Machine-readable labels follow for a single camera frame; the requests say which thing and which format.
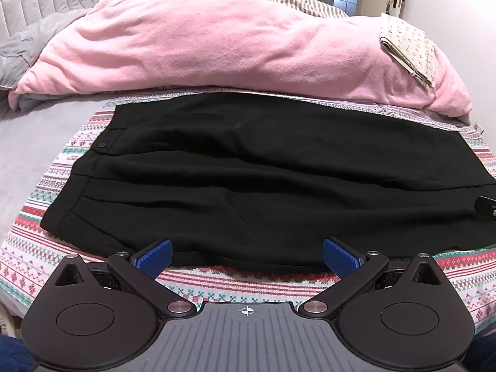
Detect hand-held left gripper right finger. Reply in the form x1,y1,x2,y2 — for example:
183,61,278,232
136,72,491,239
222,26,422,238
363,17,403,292
298,237,446,317

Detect folded floral cloth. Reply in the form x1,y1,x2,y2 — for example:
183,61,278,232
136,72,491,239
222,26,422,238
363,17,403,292
379,12,438,89

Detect pink fleece blanket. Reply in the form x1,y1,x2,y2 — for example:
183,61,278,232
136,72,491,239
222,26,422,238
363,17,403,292
8,0,472,116

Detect grey bed sheet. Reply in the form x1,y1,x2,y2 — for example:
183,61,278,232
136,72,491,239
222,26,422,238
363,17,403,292
0,92,117,241

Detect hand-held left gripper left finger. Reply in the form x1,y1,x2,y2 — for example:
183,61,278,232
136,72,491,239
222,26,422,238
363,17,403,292
52,239,196,317

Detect patterned knit-print blanket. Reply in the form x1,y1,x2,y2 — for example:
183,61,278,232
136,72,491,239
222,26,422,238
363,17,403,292
0,88,496,336

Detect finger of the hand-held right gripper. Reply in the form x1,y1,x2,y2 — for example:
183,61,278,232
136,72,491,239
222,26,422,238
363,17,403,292
475,197,496,216

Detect padded grey headboard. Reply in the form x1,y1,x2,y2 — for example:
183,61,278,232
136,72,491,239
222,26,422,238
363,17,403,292
0,0,101,39

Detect black pants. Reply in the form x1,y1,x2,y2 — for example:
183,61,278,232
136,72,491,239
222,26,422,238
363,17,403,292
40,92,496,269

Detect grey quilt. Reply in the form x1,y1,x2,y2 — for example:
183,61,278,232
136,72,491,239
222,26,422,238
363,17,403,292
0,8,94,91

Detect person's dark blue clothing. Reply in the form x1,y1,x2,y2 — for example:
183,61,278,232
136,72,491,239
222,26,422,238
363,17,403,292
0,335,32,372

